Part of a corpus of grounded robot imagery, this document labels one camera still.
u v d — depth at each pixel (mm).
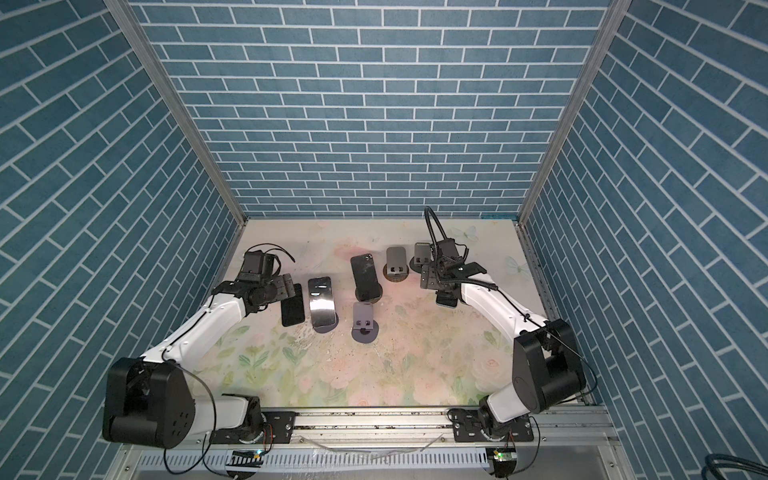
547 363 438
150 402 408
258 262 677
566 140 943
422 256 1027
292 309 980
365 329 847
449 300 963
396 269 994
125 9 693
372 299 943
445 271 673
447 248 684
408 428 753
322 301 866
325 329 893
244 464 721
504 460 736
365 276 918
